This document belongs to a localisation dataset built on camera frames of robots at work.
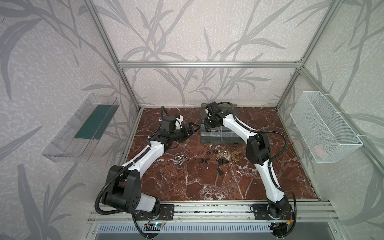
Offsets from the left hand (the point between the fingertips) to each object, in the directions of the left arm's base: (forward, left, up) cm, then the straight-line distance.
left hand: (197, 126), depth 82 cm
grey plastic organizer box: (+6, -15, -18) cm, 24 cm away
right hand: (+14, -5, -13) cm, 20 cm away
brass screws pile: (-7, -23, -21) cm, 32 cm away
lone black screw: (-18, -14, -20) cm, 30 cm away
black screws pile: (-12, -14, -20) cm, 27 cm away
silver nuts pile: (-11, +11, -20) cm, 25 cm away
